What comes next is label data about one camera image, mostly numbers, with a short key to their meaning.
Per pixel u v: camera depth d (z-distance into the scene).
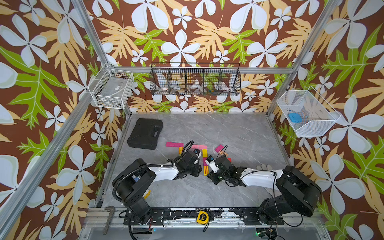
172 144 1.03
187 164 0.70
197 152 0.82
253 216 0.74
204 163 0.82
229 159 0.94
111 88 0.86
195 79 0.97
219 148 0.99
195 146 1.00
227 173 0.69
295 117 0.82
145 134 1.02
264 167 0.91
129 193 0.44
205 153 0.96
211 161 0.79
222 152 0.98
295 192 0.44
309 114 0.82
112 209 0.76
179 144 1.02
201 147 1.01
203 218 0.72
